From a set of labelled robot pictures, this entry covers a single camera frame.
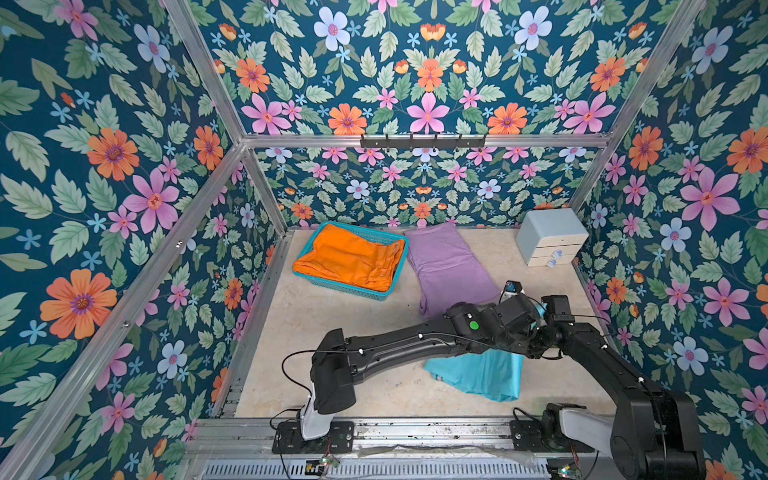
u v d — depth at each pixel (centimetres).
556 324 67
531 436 73
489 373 76
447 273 106
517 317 50
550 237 97
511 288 63
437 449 72
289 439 72
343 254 102
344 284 94
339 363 49
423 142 93
